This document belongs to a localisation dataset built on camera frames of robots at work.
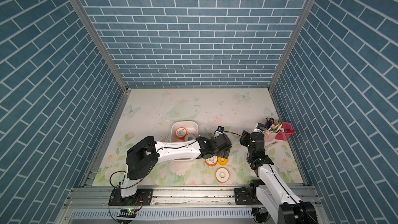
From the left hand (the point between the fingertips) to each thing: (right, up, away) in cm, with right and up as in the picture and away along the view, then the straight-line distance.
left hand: (225, 150), depth 84 cm
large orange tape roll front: (-2, -12, -4) cm, 13 cm away
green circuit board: (-48, -25, -12) cm, 56 cm away
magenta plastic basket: (+37, +10, +6) cm, 38 cm away
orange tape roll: (-27, +8, +11) cm, 30 cm away
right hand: (+13, +9, +3) cm, 17 cm away
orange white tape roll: (-8, -5, -2) cm, 9 cm away
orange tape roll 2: (-21, +6, +9) cm, 23 cm away
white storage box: (-20, +11, +12) cm, 26 cm away
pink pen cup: (+25, +11, -1) cm, 28 cm away
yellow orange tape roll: (-2, -7, 0) cm, 7 cm away
